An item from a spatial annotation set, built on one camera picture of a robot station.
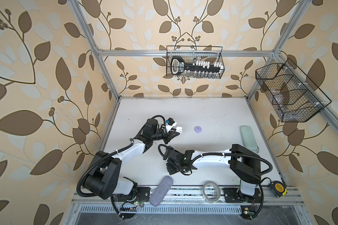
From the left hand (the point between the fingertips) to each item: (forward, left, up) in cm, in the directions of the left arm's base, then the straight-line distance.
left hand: (178, 130), depth 82 cm
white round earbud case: (+1, -1, 0) cm, 1 cm away
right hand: (-18, +5, -15) cm, 24 cm away
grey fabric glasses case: (-30, +8, -12) cm, 33 cm away
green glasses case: (+2, -48, -14) cm, 50 cm away
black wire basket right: (+10, -61, +19) cm, 64 cm away
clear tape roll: (-33, -16, -13) cm, 39 cm away
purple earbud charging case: (+10, -15, -14) cm, 23 cm away
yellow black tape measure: (-27, -55, -12) cm, 62 cm away
